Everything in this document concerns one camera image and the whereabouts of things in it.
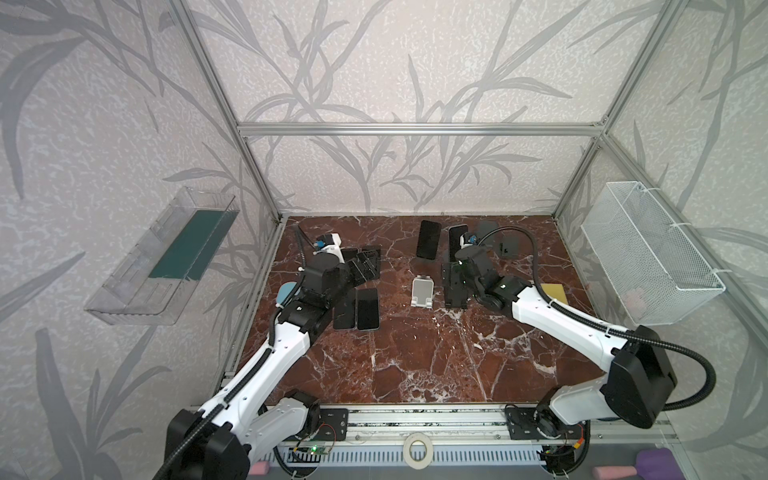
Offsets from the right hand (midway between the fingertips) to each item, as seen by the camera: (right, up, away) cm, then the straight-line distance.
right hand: (456, 257), depth 85 cm
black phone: (-23, 0, -16) cm, 28 cm away
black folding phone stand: (-2, -8, -9) cm, 12 cm away
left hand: (-23, +3, -8) cm, 25 cm away
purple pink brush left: (-47, -46, -19) cm, 69 cm away
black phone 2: (-6, +5, +20) cm, 21 cm away
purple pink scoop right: (+42, -47, -17) cm, 65 cm away
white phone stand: (-9, -11, +10) cm, 18 cm away
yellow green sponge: (+34, -12, +11) cm, 38 cm away
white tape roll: (-13, -47, -17) cm, 51 cm away
